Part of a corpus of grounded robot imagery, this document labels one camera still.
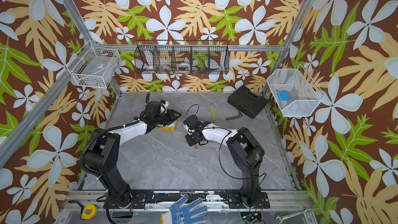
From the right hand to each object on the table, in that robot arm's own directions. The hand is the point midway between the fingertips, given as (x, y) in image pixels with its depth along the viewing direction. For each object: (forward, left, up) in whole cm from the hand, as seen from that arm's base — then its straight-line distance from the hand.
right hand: (189, 139), depth 93 cm
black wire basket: (+41, -9, +31) cm, 52 cm away
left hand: (+11, +5, +12) cm, 17 cm away
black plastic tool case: (+29, -42, +1) cm, 51 cm away
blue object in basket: (+14, -53, +24) cm, 59 cm away
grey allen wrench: (+20, -35, -2) cm, 40 cm away
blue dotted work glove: (-38, +2, -1) cm, 38 cm away
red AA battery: (-8, -4, +7) cm, 11 cm away
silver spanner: (-39, -43, -1) cm, 58 cm away
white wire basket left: (+29, +54, +32) cm, 70 cm away
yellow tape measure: (-37, +44, +1) cm, 58 cm away
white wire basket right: (+15, -58, +26) cm, 65 cm away
